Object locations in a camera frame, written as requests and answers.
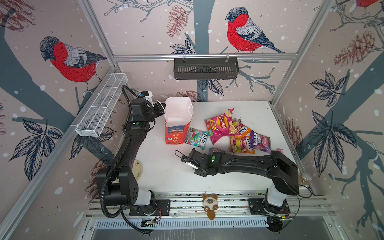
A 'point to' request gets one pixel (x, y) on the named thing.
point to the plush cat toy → (210, 205)
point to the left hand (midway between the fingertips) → (165, 103)
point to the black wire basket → (192, 68)
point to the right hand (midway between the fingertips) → (196, 165)
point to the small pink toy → (280, 150)
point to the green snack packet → (213, 149)
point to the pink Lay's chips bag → (219, 126)
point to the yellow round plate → (137, 169)
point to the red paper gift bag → (178, 114)
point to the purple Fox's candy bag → (260, 141)
